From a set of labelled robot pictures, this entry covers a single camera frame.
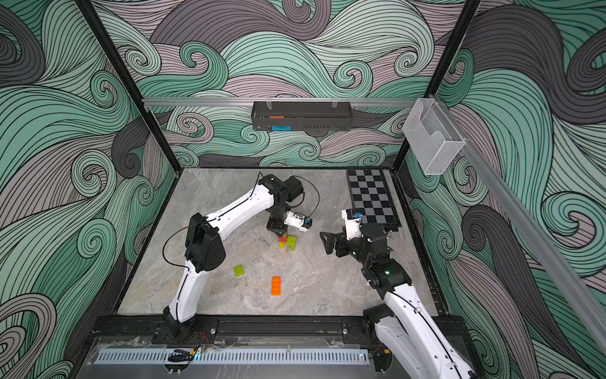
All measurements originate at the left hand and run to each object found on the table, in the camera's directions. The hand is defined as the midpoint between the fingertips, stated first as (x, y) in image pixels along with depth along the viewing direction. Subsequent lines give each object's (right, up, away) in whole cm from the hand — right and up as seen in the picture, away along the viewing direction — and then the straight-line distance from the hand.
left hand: (281, 224), depth 87 cm
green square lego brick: (+4, -7, +1) cm, 8 cm away
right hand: (+19, -1, -10) cm, 21 cm away
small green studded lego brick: (-16, -17, -1) cm, 23 cm away
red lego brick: (0, -6, +1) cm, 6 cm away
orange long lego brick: (-2, -21, -4) cm, 22 cm away
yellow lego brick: (-1, -9, +5) cm, 11 cm away
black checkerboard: (+40, +11, +20) cm, 46 cm away
